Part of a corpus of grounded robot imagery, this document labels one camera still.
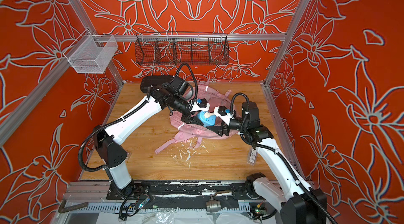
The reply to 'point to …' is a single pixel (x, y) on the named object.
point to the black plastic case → (149, 81)
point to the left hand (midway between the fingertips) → (204, 114)
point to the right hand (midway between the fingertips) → (209, 119)
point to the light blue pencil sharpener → (208, 119)
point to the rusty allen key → (63, 209)
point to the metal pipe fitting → (213, 206)
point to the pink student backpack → (214, 97)
